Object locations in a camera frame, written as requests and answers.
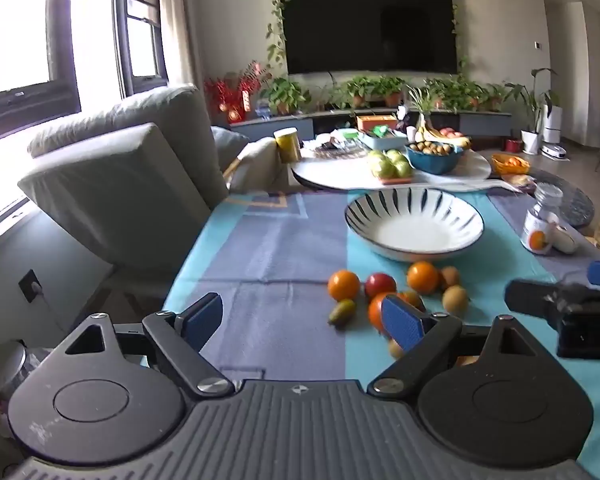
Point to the row of potted plants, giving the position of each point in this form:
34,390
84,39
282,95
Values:
285,92

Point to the red festive plant decoration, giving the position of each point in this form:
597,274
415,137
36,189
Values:
232,90

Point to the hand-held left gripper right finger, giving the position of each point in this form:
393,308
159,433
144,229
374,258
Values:
402,327

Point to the blue patterned tablecloth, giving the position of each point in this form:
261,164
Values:
270,280

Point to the white round device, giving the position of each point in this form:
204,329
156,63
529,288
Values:
565,241

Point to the bunch of bananas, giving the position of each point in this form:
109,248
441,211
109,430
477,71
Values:
440,137

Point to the clear jar with orange label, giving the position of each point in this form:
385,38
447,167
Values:
540,225

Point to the grey cushion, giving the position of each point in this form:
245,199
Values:
227,147

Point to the dark-framed window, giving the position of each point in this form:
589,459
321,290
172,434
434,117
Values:
122,25
60,35

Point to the beige curtain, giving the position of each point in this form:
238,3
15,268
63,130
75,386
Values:
180,25

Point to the red peaches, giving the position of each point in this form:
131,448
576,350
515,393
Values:
450,132

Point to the orange box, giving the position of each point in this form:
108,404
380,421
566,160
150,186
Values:
375,122

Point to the pink tray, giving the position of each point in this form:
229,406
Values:
392,180

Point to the round dark stone table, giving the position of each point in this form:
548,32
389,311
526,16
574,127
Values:
575,202

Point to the orange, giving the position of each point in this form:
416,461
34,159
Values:
343,285
423,276
375,312

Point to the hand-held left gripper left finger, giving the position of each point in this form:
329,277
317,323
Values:
205,317

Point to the white tower appliance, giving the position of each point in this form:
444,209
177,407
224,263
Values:
552,125

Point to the grey sofa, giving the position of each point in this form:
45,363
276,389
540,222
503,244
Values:
120,180

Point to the blue bowl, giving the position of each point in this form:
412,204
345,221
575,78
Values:
432,162

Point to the striped white ceramic bowl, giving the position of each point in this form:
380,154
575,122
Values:
412,232

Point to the yellow loquat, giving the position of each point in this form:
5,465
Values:
455,299
451,276
394,349

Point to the yellow can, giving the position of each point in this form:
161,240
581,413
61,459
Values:
287,146

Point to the small green fruit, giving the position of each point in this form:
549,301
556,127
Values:
341,311

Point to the white robot vacuum dock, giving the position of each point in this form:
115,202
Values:
555,151

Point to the glass plate with dark snacks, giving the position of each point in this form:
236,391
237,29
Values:
337,146

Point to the round white table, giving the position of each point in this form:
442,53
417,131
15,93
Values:
330,170

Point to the tall plant in white pot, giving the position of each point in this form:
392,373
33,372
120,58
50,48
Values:
530,110

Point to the beige cushion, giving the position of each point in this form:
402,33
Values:
257,162

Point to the light blue snack container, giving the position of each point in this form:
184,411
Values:
375,142

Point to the green lidded container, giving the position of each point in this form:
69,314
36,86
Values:
348,134

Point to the green apple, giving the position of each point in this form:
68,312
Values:
381,168
403,169
376,154
394,155

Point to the pink dish with snacks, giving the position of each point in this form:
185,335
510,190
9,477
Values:
517,180

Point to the grey television cabinet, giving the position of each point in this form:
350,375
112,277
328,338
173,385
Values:
485,122

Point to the red tomato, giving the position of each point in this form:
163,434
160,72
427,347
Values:
380,284

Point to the green hanging vine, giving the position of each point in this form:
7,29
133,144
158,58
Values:
275,35

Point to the red pot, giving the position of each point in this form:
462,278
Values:
513,146

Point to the grey round lidded bin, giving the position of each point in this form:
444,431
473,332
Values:
2,365

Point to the orange basket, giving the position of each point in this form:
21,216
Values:
509,167

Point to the wall outlet with plug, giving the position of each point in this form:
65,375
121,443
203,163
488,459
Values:
30,286

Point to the pile of brown longans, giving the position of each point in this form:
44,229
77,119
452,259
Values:
430,148

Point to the wall-mounted black television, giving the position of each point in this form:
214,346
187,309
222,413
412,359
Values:
370,25

